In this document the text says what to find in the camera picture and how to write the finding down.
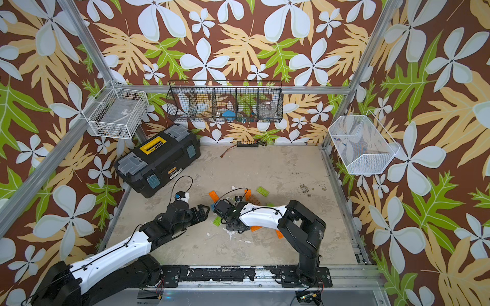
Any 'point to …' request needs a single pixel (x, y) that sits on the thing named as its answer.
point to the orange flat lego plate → (214, 196)
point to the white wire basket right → (363, 143)
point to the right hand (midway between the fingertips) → (234, 225)
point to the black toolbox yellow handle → (154, 162)
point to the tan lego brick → (254, 200)
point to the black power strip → (247, 143)
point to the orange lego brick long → (279, 234)
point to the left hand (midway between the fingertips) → (205, 208)
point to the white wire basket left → (116, 111)
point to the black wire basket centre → (225, 101)
